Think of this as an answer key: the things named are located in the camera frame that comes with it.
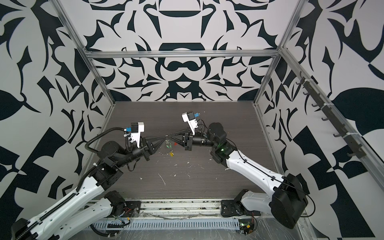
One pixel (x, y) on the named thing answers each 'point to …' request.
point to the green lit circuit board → (246, 226)
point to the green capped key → (170, 147)
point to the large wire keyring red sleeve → (175, 143)
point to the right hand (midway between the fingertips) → (170, 140)
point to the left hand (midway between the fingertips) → (165, 136)
